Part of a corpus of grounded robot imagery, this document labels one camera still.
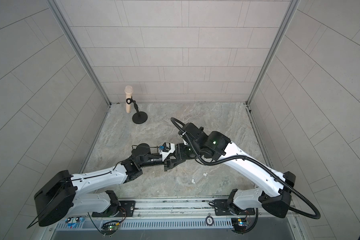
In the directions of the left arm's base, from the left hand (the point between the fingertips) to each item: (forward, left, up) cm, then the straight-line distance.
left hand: (186, 158), depth 67 cm
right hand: (0, +4, +3) cm, 5 cm away
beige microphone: (+39, +34, +6) cm, 52 cm away
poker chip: (-22, -11, -20) cm, 32 cm away
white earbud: (-1, -10, -20) cm, 23 cm away
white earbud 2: (-4, -3, -20) cm, 21 cm away
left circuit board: (-24, +33, -17) cm, 44 cm away
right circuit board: (-23, -25, -20) cm, 39 cm away
